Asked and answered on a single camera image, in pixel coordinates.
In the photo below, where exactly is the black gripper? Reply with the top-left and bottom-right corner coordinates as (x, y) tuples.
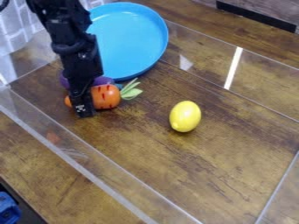
(25, 0), (102, 118)

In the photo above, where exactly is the orange toy carrot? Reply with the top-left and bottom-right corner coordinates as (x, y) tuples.
(63, 79), (142, 111)

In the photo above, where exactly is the blue round tray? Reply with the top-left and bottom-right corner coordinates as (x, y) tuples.
(88, 2), (168, 81)

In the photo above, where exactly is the purple toy eggplant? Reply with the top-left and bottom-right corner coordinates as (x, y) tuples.
(58, 71), (124, 89)

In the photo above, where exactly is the yellow toy lemon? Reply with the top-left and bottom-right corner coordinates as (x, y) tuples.
(169, 101), (201, 132)

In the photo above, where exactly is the clear acrylic front barrier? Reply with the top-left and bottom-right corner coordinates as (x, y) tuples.
(0, 86), (201, 224)

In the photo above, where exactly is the blue object at corner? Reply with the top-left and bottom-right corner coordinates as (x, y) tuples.
(0, 192), (21, 224)

